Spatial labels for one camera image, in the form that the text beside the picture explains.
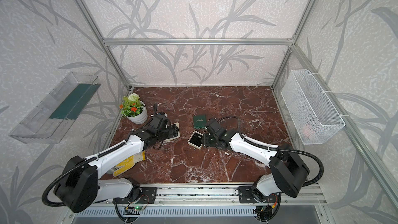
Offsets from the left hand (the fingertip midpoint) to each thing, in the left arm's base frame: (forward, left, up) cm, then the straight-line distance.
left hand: (174, 130), depth 87 cm
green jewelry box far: (+10, -14, -7) cm, 18 cm away
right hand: (-6, -16, -1) cm, 17 cm away
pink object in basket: (-7, -67, +13) cm, 68 cm away
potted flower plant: (+11, +24, +6) cm, 27 cm away
